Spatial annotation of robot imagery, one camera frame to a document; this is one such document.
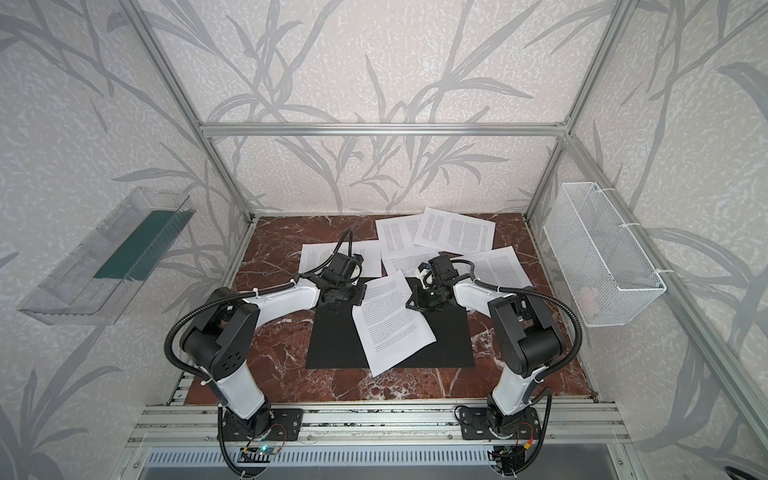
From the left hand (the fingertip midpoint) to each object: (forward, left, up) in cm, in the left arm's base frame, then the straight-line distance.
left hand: (367, 284), depth 95 cm
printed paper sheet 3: (+26, -32, -6) cm, 42 cm away
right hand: (-4, -14, -1) cm, 14 cm away
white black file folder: (-17, +8, -4) cm, 20 cm away
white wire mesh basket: (-15, -54, +32) cm, 64 cm away
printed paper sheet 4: (+26, -9, -6) cm, 28 cm away
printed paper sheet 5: (+10, -46, -5) cm, 47 cm away
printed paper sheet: (-14, -8, -4) cm, 16 cm away
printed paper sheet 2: (+12, -13, -6) cm, 19 cm away
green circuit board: (-43, +20, -4) cm, 48 cm away
